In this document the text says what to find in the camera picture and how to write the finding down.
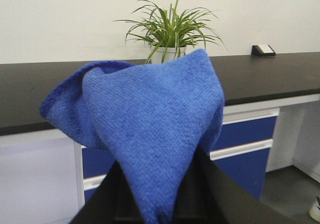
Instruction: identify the black socket box white face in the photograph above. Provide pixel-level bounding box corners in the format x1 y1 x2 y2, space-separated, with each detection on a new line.
250 44 277 58

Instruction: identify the bench with blue cabinet doors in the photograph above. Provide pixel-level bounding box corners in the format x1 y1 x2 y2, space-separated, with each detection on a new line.
0 52 320 209

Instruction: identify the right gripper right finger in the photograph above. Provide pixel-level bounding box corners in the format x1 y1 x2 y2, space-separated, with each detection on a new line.
171 146 311 224

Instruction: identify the blue cloth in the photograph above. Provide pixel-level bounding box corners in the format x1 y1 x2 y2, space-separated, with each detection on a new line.
39 48 226 224

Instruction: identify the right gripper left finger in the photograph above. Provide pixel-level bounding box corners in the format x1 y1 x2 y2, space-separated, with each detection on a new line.
70 158 146 224

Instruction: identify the potted green plant white pot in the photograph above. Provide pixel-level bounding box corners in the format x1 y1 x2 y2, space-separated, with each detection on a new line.
113 0 229 65

